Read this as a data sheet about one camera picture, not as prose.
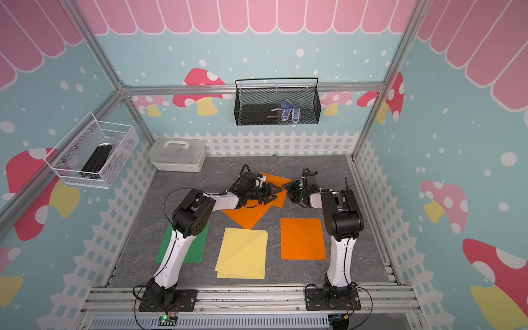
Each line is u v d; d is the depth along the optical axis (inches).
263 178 39.2
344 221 21.5
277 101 37.0
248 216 37.8
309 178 33.1
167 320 28.6
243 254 33.6
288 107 34.8
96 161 27.5
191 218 24.4
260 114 34.1
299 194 36.2
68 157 25.9
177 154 42.4
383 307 28.8
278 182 43.8
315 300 29.2
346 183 42.9
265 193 36.5
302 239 35.5
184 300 29.3
